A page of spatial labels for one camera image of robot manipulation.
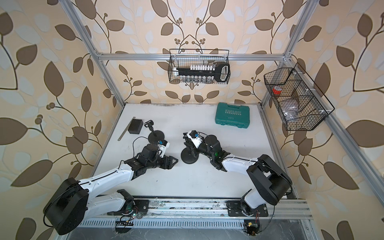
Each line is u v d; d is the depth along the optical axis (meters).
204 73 0.85
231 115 1.08
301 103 0.73
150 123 0.83
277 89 0.87
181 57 0.91
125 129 1.05
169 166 0.76
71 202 0.41
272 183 0.44
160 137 1.00
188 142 0.82
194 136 0.71
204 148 0.74
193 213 0.74
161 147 0.78
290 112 0.73
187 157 0.91
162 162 0.75
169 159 0.77
